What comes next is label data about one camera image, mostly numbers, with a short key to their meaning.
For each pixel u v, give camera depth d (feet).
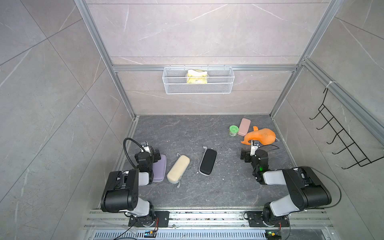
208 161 3.04
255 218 2.40
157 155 2.88
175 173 2.81
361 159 1.91
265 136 3.22
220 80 3.29
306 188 1.50
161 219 2.41
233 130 3.41
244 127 3.55
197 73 2.82
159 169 2.90
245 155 2.75
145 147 2.62
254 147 2.68
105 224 2.40
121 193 1.46
